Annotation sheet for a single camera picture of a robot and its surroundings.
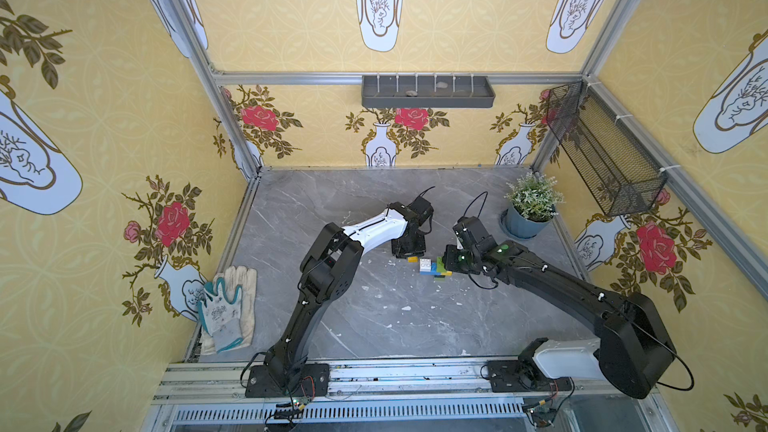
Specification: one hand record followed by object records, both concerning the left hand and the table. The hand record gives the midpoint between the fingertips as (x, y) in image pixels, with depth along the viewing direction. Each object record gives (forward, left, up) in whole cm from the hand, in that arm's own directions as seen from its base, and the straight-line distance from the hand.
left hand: (420, 255), depth 96 cm
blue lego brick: (-8, -1, +4) cm, 9 cm away
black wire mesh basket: (+10, -55, +27) cm, 62 cm away
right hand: (-7, -5, +7) cm, 12 cm away
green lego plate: (-9, -4, +10) cm, 14 cm away
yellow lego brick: (-4, +3, +4) cm, 6 cm away
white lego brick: (-7, 0, +7) cm, 10 cm away
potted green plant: (+8, -32, +18) cm, 38 cm away
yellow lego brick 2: (-8, -7, +5) cm, 12 cm away
